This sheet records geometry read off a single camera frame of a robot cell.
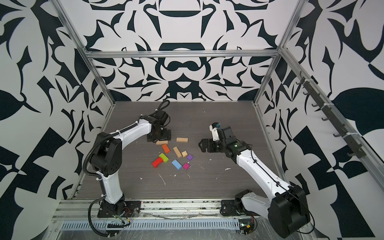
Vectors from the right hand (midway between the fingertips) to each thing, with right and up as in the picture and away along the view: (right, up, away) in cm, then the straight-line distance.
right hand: (206, 143), depth 81 cm
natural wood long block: (-14, -1, +19) cm, 23 cm away
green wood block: (-25, -11, +11) cm, 29 cm away
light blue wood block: (-17, -13, +8) cm, 23 cm away
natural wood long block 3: (-17, -7, +13) cm, 23 cm away
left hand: (-25, +3, +12) cm, 28 cm away
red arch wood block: (-29, -13, +8) cm, 33 cm away
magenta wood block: (-11, -15, +7) cm, 20 cm away
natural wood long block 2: (-27, -2, +15) cm, 31 cm away
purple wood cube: (-9, -10, +10) cm, 17 cm away
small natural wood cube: (-12, -8, +11) cm, 18 cm away
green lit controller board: (+18, -36, -9) cm, 41 cm away
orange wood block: (-24, -6, +13) cm, 28 cm away
